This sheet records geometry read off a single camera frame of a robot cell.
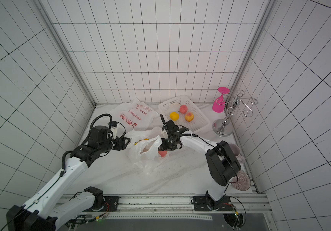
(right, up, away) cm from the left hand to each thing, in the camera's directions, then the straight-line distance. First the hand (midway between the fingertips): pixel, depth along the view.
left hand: (123, 142), depth 79 cm
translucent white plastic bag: (+11, -3, -1) cm, 12 cm away
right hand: (+21, -3, +9) cm, 23 cm away
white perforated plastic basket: (+49, +12, +23) cm, 55 cm away
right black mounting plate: (+44, -31, -6) cm, 54 cm away
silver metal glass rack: (+66, +6, +24) cm, 71 cm away
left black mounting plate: (-4, -31, -6) cm, 32 cm away
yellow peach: (+30, +14, +28) cm, 44 cm away
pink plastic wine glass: (+56, +22, +5) cm, 60 cm away
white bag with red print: (-2, +16, +32) cm, 36 cm away
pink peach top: (+37, +20, +31) cm, 52 cm away
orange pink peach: (+41, +14, +25) cm, 50 cm away
